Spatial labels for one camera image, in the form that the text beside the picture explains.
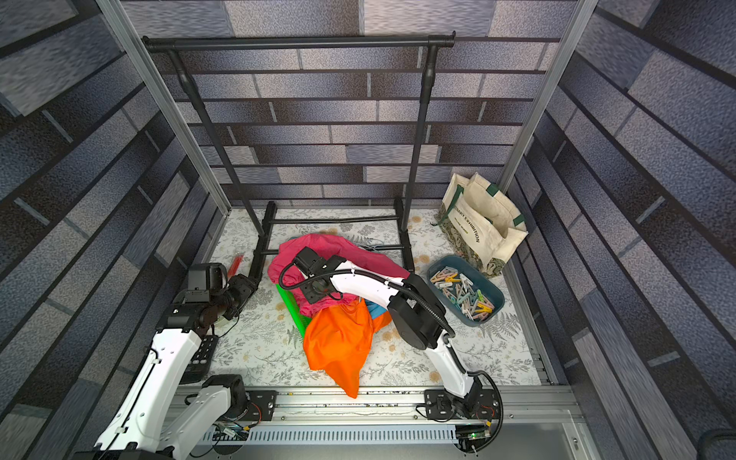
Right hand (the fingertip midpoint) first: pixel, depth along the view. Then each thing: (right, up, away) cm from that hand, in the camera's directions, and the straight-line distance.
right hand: (312, 289), depth 90 cm
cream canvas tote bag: (+54, +22, -2) cm, 58 cm away
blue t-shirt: (+20, -4, -9) cm, 22 cm away
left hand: (-13, +4, -11) cm, 18 cm away
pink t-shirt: (+15, +11, 0) cm, 18 cm away
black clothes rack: (-22, +19, +16) cm, 33 cm away
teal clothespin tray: (+51, -2, +2) cm, 51 cm away
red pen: (-31, +8, +13) cm, 35 cm away
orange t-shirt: (+10, -10, -16) cm, 21 cm away
